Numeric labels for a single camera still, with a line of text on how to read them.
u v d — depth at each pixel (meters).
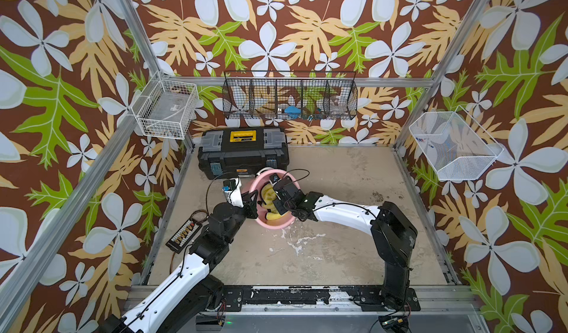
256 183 0.75
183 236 0.86
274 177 0.77
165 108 0.86
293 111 0.96
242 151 0.96
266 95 0.98
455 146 0.82
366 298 0.74
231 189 0.64
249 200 0.66
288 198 0.67
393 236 0.48
